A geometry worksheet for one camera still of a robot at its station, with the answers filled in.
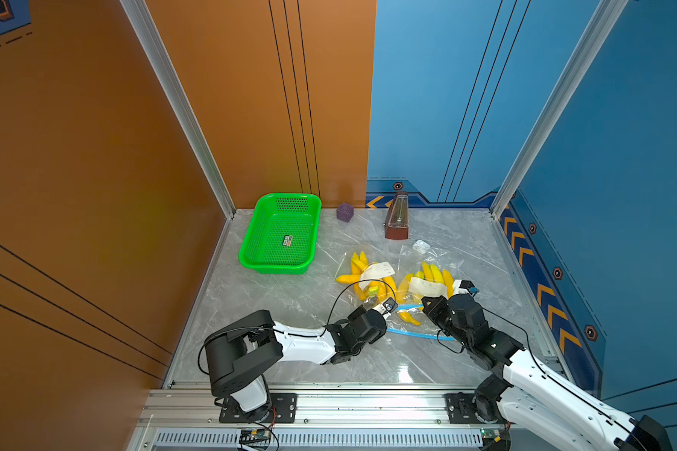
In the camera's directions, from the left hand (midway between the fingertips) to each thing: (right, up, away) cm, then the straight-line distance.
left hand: (377, 307), depth 86 cm
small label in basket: (-33, +20, +23) cm, 45 cm away
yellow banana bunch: (-2, +9, -4) cm, 10 cm away
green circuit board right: (+28, -29, -14) cm, 43 cm away
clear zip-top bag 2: (+14, +12, +15) cm, 24 cm away
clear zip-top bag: (-10, 0, +7) cm, 12 cm away
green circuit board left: (-33, -30, -14) cm, 47 cm away
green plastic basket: (-36, +23, +26) cm, 50 cm away
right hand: (+11, +4, -6) cm, 13 cm away
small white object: (+19, +18, +22) cm, 35 cm away
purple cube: (-11, +32, +29) cm, 44 cm away
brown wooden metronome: (+10, +26, +20) cm, 34 cm away
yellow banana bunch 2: (+17, +7, +4) cm, 18 cm away
